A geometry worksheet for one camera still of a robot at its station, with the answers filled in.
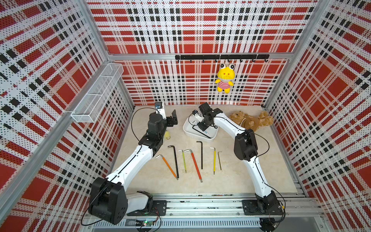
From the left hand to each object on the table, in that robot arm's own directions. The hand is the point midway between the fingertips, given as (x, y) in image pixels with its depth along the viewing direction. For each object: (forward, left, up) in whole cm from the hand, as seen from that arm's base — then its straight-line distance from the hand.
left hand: (169, 110), depth 81 cm
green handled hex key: (-16, -7, -29) cm, 34 cm away
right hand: (+7, -21, -22) cm, 31 cm away
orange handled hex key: (-24, 0, -28) cm, 37 cm away
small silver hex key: (-17, -30, -28) cm, 45 cm away
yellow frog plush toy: (+25, -35, +7) cm, 43 cm away
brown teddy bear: (+4, -51, -16) cm, 54 cm away
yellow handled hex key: (-21, -27, -28) cm, 44 cm away
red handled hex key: (-20, -15, -27) cm, 37 cm away
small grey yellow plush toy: (+1, +5, -26) cm, 26 cm away
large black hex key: (-1, -25, -28) cm, 37 cm away
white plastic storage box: (+8, -12, -28) cm, 32 cm away
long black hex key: (-8, +3, -27) cm, 29 cm away
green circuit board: (-50, +9, -26) cm, 57 cm away
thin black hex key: (-13, -19, -28) cm, 36 cm away
